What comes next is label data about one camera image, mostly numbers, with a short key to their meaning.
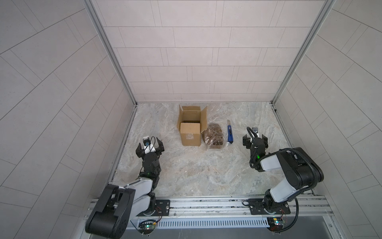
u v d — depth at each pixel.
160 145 0.77
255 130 0.79
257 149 0.70
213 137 0.89
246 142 0.85
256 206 0.71
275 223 0.68
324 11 0.72
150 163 0.61
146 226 0.65
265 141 0.83
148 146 0.68
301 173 0.45
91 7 0.71
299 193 0.50
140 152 0.72
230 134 0.99
